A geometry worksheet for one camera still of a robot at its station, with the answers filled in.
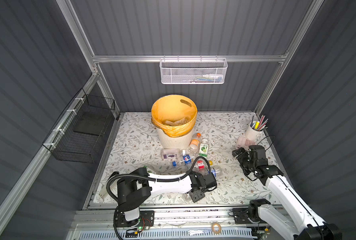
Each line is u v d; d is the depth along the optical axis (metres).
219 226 0.71
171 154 0.92
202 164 0.86
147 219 0.72
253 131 0.96
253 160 0.63
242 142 1.01
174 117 1.02
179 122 0.96
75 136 0.72
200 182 0.61
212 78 0.91
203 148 0.96
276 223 0.53
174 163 0.91
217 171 0.88
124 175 0.42
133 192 0.44
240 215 0.74
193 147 0.97
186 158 0.89
